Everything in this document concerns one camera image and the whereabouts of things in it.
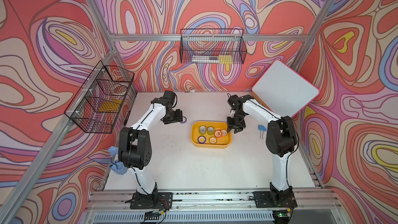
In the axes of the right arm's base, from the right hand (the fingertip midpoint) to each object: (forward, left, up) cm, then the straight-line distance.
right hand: (232, 134), depth 90 cm
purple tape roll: (0, +18, -4) cm, 19 cm away
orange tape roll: (+3, +8, -4) cm, 10 cm away
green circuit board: (-38, +43, -8) cm, 58 cm away
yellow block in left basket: (+3, +61, +26) cm, 66 cm away
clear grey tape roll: (+5, +18, -3) cm, 19 cm away
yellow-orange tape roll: (-1, +11, -5) cm, 12 cm away
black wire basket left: (+1, +64, +30) cm, 71 cm away
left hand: (+8, +31, +5) cm, 33 cm away
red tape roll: (+4, +4, -4) cm, 7 cm away
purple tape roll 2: (+13, +30, -5) cm, 33 cm away
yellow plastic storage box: (-2, +5, -5) cm, 7 cm away
